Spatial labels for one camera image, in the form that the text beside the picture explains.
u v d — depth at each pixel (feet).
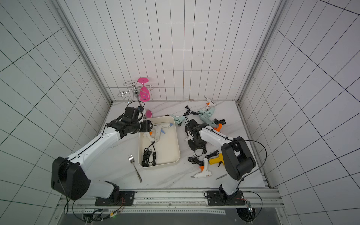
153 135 3.19
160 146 2.96
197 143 2.55
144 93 2.85
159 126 3.22
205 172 2.66
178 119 3.39
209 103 3.85
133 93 2.88
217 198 2.35
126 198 2.37
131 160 2.87
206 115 3.61
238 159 1.52
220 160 2.78
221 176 2.66
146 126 2.42
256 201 2.30
